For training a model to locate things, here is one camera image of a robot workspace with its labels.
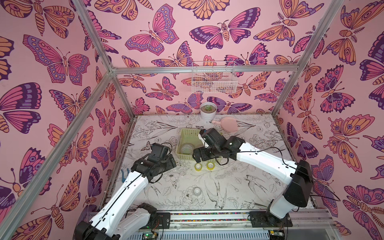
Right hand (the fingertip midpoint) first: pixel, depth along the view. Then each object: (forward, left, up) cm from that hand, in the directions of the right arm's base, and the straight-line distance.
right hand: (196, 156), depth 76 cm
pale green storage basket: (+23, +6, -18) cm, 30 cm away
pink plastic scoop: (+38, -24, -18) cm, 49 cm away
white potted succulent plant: (+43, -8, -8) cm, 44 cm away
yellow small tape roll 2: (+3, -9, -18) cm, 20 cm away
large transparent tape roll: (+15, +6, -17) cm, 24 cm away
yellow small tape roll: (+3, -1, -18) cm, 18 cm away
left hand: (-1, +14, -4) cm, 15 cm away
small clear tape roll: (-12, 0, -18) cm, 22 cm away
